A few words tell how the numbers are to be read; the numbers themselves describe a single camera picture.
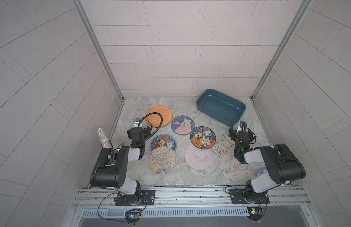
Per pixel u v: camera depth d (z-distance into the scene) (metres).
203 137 0.94
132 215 0.64
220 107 1.09
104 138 0.69
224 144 0.91
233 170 0.81
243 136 0.71
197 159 0.84
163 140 0.92
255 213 0.68
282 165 0.44
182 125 0.99
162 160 0.83
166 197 0.72
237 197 0.71
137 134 0.68
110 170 0.43
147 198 0.70
